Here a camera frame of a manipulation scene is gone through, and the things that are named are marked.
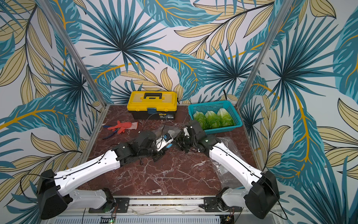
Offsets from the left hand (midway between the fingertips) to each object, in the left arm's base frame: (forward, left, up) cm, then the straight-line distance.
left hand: (165, 150), depth 74 cm
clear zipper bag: (-9, -38, -17) cm, 42 cm away
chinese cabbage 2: (+27, -30, -8) cm, 41 cm away
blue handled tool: (+20, +42, -18) cm, 50 cm away
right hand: (+3, -2, +3) cm, 5 cm away
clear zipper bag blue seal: (+17, -3, -7) cm, 18 cm away
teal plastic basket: (+51, -38, -18) cm, 66 cm away
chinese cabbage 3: (+29, -41, -9) cm, 51 cm away
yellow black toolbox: (+36, +12, -2) cm, 38 cm away
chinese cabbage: (+29, -22, -7) cm, 37 cm away
